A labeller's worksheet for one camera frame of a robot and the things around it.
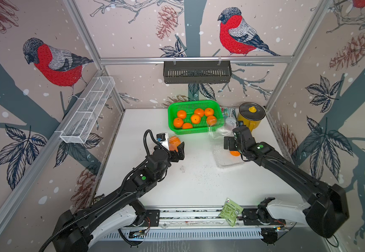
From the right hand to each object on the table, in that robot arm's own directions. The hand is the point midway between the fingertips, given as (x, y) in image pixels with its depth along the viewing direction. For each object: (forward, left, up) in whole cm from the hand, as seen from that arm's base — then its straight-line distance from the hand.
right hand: (233, 137), depth 84 cm
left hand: (-8, +29, +7) cm, 31 cm away
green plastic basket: (+24, +21, -10) cm, 33 cm away
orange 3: (+20, +10, -9) cm, 24 cm away
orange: (+28, +31, -12) cm, 43 cm away
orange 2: (+31, +11, -12) cm, 35 cm away
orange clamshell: (+17, +26, -11) cm, 33 cm away
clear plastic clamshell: (-2, +34, -3) cm, 34 cm away
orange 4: (-2, +33, -2) cm, 33 cm away
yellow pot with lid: (+25, -17, -7) cm, 31 cm away
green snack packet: (+32, -4, -13) cm, 35 cm away
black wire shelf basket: (+45, +20, +13) cm, 51 cm away
